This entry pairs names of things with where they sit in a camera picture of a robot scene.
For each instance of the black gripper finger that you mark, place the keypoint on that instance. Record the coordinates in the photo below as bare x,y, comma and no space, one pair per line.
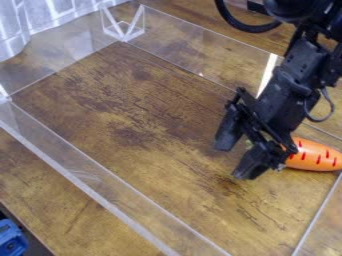
256,161
228,132

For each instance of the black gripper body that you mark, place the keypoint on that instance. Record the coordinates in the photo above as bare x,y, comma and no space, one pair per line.
272,115

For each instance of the orange toy carrot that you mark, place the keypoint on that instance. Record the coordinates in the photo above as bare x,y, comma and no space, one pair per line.
314,156

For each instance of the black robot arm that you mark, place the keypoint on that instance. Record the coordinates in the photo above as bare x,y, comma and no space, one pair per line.
314,51

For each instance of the white curtain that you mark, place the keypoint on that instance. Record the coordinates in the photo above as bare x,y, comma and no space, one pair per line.
26,17

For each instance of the blue plastic object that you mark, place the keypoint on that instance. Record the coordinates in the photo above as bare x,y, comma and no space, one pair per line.
13,243

